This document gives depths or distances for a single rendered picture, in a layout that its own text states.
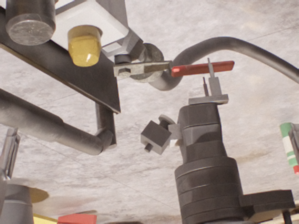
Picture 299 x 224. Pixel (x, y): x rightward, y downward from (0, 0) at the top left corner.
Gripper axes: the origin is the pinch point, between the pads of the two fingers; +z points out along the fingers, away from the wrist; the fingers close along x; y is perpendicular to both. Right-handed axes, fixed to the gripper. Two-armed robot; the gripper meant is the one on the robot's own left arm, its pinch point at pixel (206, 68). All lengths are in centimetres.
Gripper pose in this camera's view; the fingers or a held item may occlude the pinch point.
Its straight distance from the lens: 62.8
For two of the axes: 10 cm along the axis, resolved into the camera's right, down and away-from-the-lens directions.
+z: -1.4, -9.1, 4.0
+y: -9.9, 1.2, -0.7
